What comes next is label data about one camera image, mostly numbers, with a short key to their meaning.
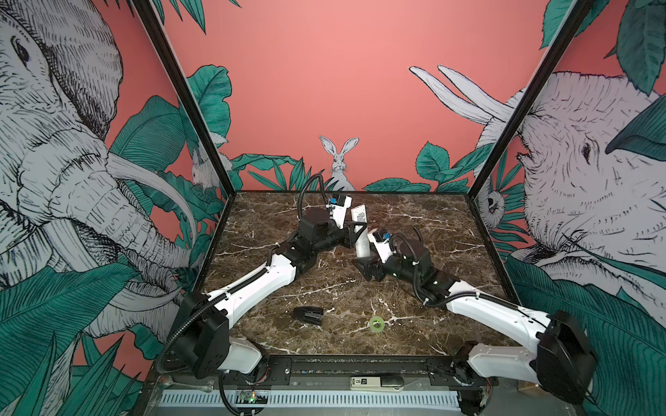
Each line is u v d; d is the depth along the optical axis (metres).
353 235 0.73
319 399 0.70
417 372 0.75
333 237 0.66
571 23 0.71
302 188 1.24
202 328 0.41
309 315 0.84
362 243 0.74
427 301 0.58
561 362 0.40
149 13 0.70
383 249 0.66
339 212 0.67
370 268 0.67
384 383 0.68
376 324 0.84
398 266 0.65
